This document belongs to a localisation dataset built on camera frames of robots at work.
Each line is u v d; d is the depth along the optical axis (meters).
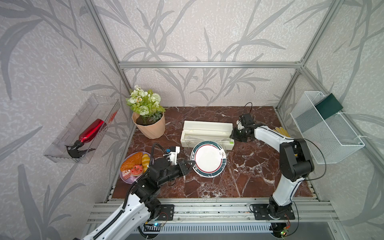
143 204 0.52
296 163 0.49
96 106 0.78
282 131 1.05
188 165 0.70
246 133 0.72
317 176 0.85
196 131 0.97
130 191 0.54
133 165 0.86
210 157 0.74
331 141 0.62
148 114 0.84
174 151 0.69
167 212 0.73
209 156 0.75
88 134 0.63
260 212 0.73
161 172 0.54
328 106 0.73
